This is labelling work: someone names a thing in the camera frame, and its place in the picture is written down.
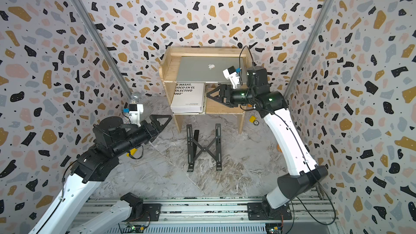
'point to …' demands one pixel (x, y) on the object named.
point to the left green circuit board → (134, 228)
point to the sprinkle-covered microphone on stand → (135, 97)
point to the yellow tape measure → (252, 119)
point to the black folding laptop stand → (195, 148)
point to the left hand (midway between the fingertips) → (168, 121)
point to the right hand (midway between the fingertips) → (210, 98)
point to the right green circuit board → (273, 228)
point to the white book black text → (189, 98)
